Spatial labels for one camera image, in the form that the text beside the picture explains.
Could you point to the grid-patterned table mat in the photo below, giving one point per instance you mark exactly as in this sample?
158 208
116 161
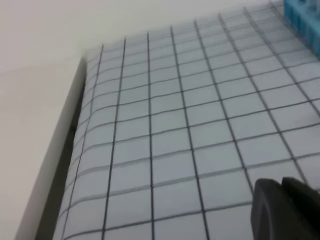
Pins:
176 126

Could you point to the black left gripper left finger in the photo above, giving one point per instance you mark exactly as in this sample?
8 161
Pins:
273 215

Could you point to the blue test tube rack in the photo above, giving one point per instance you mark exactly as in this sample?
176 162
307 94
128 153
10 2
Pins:
304 17

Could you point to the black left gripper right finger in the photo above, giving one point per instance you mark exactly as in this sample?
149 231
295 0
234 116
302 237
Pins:
307 202

